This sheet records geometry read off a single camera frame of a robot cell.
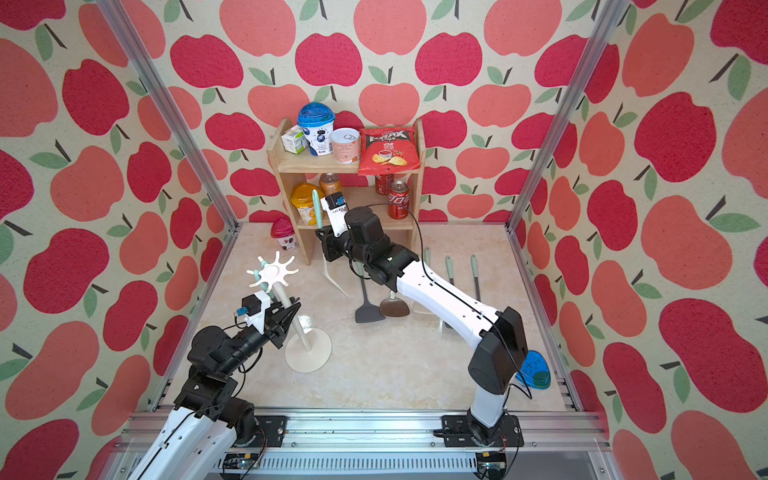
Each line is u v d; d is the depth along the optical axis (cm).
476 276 104
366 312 94
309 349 87
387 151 75
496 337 44
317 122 75
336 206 62
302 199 84
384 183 96
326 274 77
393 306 98
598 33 73
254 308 59
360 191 104
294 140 77
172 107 87
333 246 64
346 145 73
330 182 89
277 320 64
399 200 86
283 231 106
